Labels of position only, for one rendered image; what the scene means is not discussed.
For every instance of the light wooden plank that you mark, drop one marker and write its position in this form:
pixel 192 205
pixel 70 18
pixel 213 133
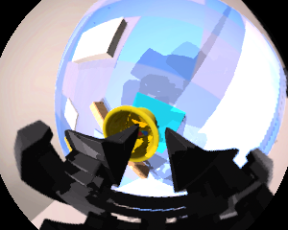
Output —
pixel 100 111

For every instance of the yellow cup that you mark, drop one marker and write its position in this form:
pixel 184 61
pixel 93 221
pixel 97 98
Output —
pixel 122 117

